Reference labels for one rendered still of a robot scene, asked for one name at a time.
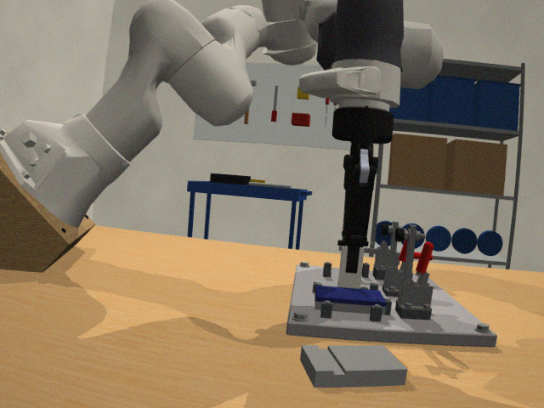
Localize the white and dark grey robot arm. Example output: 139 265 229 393
0 0 444 228

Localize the blue rectangular plate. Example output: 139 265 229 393
314 286 387 315

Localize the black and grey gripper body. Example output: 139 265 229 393
332 106 394 184

